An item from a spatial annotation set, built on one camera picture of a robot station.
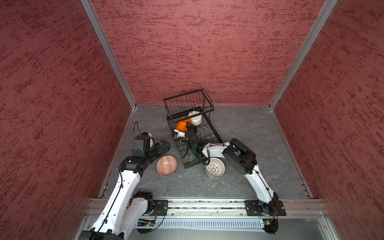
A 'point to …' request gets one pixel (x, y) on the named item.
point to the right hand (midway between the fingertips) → (188, 127)
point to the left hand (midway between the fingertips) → (164, 150)
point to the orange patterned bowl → (166, 165)
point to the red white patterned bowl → (216, 168)
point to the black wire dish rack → (177, 107)
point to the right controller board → (271, 226)
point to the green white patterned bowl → (213, 177)
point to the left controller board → (144, 226)
